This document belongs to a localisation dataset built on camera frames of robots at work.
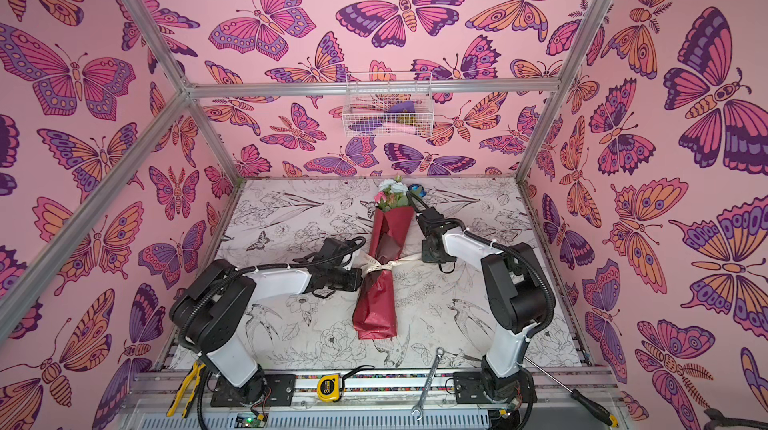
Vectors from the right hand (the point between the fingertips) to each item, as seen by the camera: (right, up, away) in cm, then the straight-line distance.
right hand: (437, 252), depth 96 cm
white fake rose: (-13, +22, +13) cm, 29 cm away
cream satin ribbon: (-20, -3, -4) cm, 20 cm away
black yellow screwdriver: (+33, -32, -27) cm, 53 cm away
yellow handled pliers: (-65, -27, -19) cm, 73 cm away
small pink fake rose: (-19, +18, +15) cm, 31 cm away
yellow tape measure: (-30, -30, -23) cm, 48 cm away
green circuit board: (-49, -37, -23) cm, 66 cm away
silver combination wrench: (-2, -24, -16) cm, 29 cm away
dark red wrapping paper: (-19, -14, -13) cm, 27 cm away
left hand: (-22, -8, -4) cm, 24 cm away
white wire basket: (-16, +47, +1) cm, 50 cm away
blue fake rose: (-4, +21, +14) cm, 26 cm away
